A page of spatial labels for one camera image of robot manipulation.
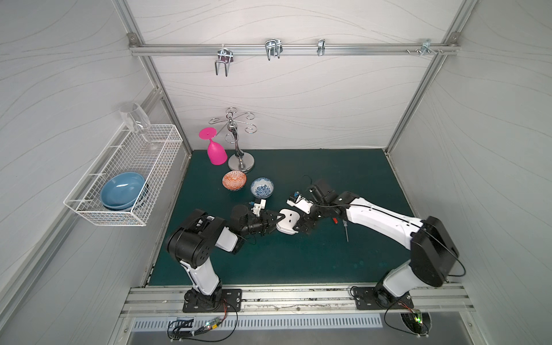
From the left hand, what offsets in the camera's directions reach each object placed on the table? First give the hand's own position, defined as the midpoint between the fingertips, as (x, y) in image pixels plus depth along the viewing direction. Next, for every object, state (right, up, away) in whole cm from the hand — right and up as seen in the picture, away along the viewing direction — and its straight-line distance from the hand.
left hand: (285, 221), depth 83 cm
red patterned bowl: (-25, +15, +24) cm, 38 cm away
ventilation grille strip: (-33, -33, -11) cm, 48 cm away
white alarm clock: (+1, -1, -1) cm, 2 cm away
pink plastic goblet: (-31, +28, +13) cm, 44 cm away
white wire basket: (-54, +26, -11) cm, 61 cm away
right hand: (+6, +2, +1) cm, 7 cm away
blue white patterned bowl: (-11, +11, +21) cm, 26 cm away
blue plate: (-49, +14, -20) cm, 55 cm away
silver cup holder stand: (-24, +24, +31) cm, 46 cm away
